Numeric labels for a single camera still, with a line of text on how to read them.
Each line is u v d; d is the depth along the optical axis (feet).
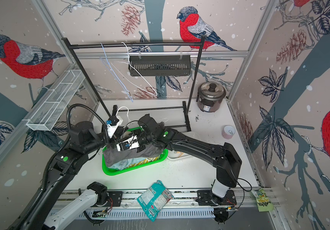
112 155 2.19
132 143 1.87
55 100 2.55
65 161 1.46
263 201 2.34
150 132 1.79
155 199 2.31
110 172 2.43
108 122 1.71
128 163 2.54
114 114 3.52
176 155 2.90
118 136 1.88
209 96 3.27
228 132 3.10
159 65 3.48
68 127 1.52
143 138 1.96
